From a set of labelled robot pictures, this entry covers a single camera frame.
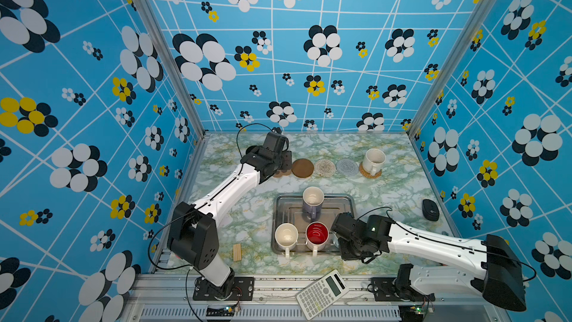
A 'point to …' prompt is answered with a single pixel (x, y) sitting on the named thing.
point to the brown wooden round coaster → (302, 168)
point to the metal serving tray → (287, 208)
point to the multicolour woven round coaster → (325, 168)
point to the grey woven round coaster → (347, 167)
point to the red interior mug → (317, 235)
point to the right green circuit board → (411, 311)
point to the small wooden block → (237, 252)
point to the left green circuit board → (222, 311)
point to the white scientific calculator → (321, 294)
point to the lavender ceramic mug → (313, 198)
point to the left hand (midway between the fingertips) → (289, 155)
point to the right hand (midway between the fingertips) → (345, 254)
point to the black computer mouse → (430, 209)
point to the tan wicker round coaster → (367, 174)
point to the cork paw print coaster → (282, 172)
